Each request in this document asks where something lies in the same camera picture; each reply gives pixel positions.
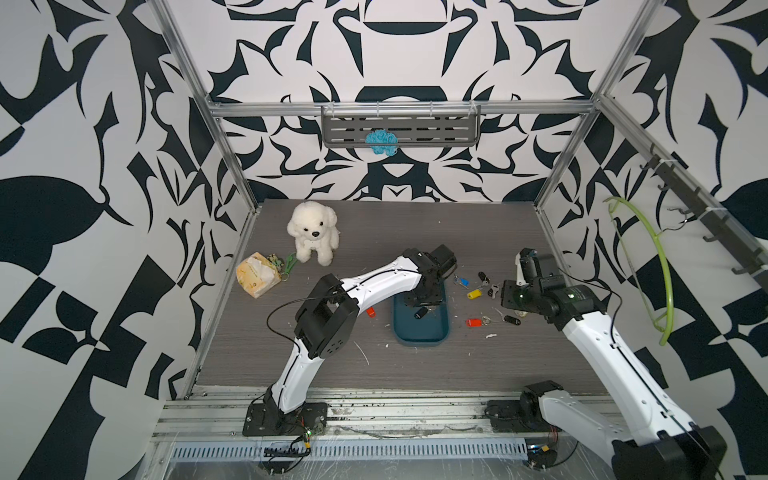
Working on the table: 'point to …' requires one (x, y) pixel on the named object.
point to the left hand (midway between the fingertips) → (430, 296)
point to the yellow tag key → (474, 294)
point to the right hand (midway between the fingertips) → (507, 287)
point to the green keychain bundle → (291, 261)
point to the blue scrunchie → (382, 141)
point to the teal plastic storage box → (430, 330)
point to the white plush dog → (313, 226)
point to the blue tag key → (461, 281)
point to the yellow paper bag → (258, 275)
